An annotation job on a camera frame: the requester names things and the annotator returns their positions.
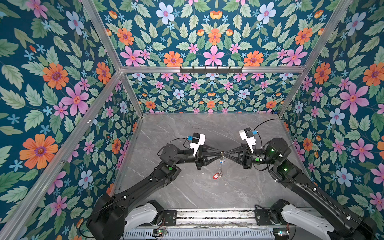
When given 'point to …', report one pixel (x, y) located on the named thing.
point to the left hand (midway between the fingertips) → (221, 154)
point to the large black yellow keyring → (221, 161)
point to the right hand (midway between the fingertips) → (226, 155)
